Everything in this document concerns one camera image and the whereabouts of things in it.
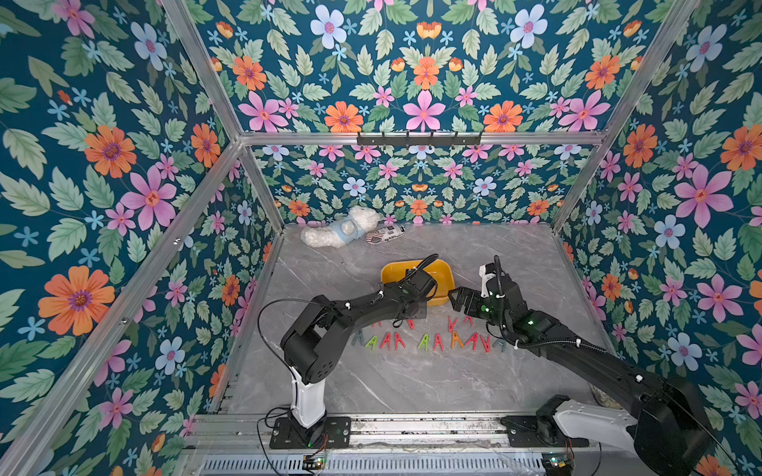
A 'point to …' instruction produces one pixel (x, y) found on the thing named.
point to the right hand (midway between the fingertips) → (460, 294)
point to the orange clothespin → (455, 338)
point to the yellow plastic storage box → (439, 270)
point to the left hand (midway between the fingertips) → (421, 307)
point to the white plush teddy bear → (360, 220)
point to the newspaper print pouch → (393, 231)
